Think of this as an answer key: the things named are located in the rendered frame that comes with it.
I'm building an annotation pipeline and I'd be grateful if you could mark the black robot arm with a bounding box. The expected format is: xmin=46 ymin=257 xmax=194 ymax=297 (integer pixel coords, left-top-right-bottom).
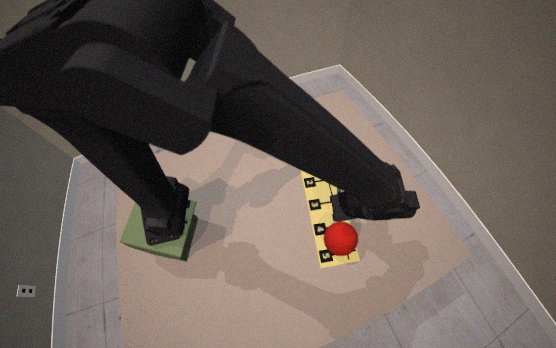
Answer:
xmin=0 ymin=0 xmax=420 ymax=246

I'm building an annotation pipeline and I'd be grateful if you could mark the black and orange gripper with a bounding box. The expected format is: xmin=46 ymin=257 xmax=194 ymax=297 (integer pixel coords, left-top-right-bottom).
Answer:
xmin=330 ymin=194 xmax=358 ymax=222

